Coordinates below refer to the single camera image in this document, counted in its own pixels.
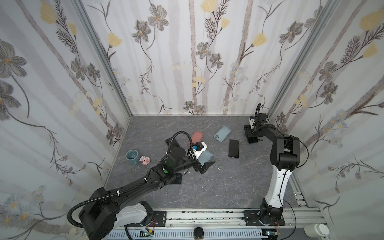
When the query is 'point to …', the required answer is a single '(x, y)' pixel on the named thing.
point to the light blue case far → (222, 133)
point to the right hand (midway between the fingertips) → (250, 128)
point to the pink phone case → (197, 137)
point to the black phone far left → (174, 144)
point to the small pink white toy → (145, 160)
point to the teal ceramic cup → (132, 155)
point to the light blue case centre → (205, 156)
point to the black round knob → (198, 233)
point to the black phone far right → (234, 148)
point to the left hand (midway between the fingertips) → (206, 150)
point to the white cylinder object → (316, 230)
